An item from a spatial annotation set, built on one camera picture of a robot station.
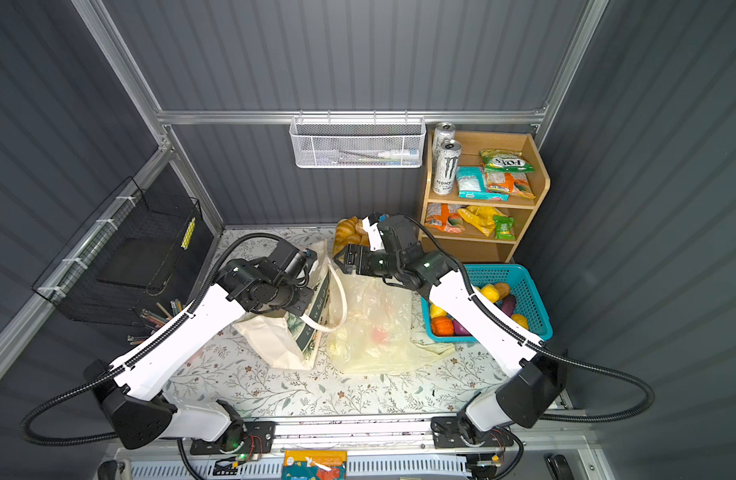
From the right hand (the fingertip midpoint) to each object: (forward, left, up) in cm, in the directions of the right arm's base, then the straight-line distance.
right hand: (349, 263), depth 72 cm
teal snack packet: (+25, -34, +4) cm, 42 cm away
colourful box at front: (-38, +9, -28) cm, 48 cm away
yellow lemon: (0, -24, -25) cm, 35 cm away
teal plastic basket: (+9, -49, -26) cm, 57 cm away
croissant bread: (+36, +5, -26) cm, 45 cm away
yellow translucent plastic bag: (-7, -6, -28) cm, 29 cm away
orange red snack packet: (+27, -29, -11) cm, 41 cm away
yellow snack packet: (+27, -41, -11) cm, 50 cm away
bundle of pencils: (-7, +54, -15) cm, 57 cm away
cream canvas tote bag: (-14, +15, -15) cm, 25 cm away
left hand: (-5, +12, -7) cm, 15 cm away
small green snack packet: (+22, -47, -11) cm, 53 cm away
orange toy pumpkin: (-5, -25, -24) cm, 36 cm away
